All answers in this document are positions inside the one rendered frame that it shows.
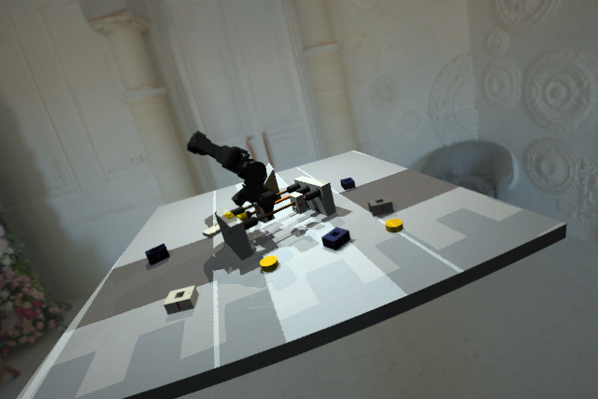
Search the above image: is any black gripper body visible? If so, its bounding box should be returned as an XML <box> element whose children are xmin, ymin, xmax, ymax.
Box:
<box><xmin>243</xmin><ymin>178</ymin><xmax>278</xmax><ymax>207</ymax></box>

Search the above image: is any yellow disc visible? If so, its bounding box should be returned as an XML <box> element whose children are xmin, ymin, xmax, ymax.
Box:
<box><xmin>260</xmin><ymin>255</ymin><xmax>278</xmax><ymax>272</ymax></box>
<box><xmin>385</xmin><ymin>219</ymin><xmax>403</xmax><ymax>233</ymax></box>

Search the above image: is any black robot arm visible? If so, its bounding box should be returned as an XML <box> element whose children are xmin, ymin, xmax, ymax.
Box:
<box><xmin>187</xmin><ymin>131</ymin><xmax>267</xmax><ymax>207</ymax></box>

